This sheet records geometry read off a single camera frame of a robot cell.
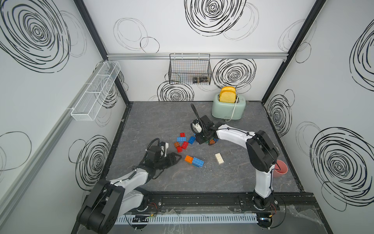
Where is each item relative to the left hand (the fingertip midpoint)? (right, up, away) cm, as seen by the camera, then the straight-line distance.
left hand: (178, 158), depth 85 cm
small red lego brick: (+1, +12, +17) cm, 21 cm away
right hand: (+13, +11, +9) cm, 19 cm away
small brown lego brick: (+20, +10, 0) cm, 22 cm away
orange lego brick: (+6, 0, -1) cm, 6 cm away
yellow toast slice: (+32, +39, +12) cm, 52 cm away
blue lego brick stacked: (+8, +9, +12) cm, 17 cm away
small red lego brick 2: (0, +4, +7) cm, 8 cm away
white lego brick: (+25, -1, +4) cm, 25 cm away
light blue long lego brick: (+1, +10, +12) cm, 15 cm away
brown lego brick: (-2, +7, +9) cm, 11 cm away
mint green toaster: (+31, +29, +16) cm, 46 cm away
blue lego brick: (+11, -1, -4) cm, 12 cm away
